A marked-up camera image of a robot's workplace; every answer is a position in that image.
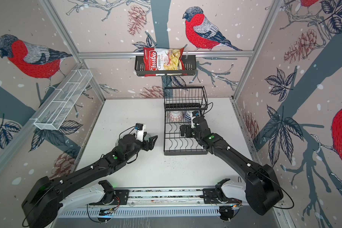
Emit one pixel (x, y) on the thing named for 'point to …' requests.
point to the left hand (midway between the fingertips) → (154, 132)
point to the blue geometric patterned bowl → (175, 116)
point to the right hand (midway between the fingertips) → (186, 126)
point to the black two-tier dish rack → (179, 103)
